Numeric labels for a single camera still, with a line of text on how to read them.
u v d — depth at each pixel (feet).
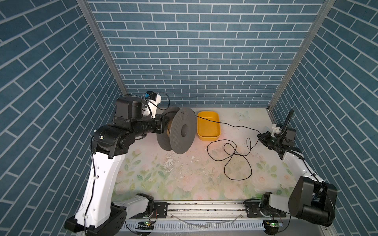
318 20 2.47
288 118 2.36
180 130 1.92
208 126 3.34
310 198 1.34
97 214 1.13
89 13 2.37
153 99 1.61
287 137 2.15
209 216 2.41
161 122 1.62
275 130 2.60
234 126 2.67
